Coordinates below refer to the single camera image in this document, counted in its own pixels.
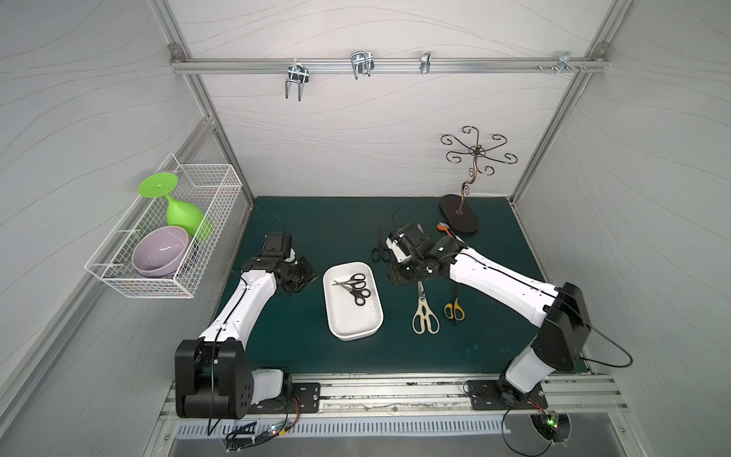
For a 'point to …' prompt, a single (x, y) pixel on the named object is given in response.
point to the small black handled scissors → (357, 280)
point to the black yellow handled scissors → (454, 311)
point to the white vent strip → (326, 427)
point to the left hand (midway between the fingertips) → (316, 276)
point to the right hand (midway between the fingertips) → (389, 275)
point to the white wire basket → (212, 188)
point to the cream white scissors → (424, 317)
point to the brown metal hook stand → (460, 210)
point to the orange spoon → (443, 227)
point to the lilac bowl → (158, 250)
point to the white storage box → (346, 320)
